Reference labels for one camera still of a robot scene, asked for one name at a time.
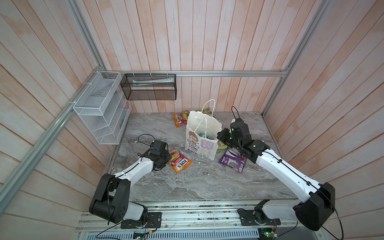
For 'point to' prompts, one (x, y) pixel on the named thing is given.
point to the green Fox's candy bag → (207, 111)
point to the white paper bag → (203, 130)
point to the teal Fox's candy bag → (202, 135)
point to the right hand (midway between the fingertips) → (216, 132)
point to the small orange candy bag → (177, 120)
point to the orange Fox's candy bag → (178, 161)
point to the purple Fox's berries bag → (234, 159)
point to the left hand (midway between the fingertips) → (169, 159)
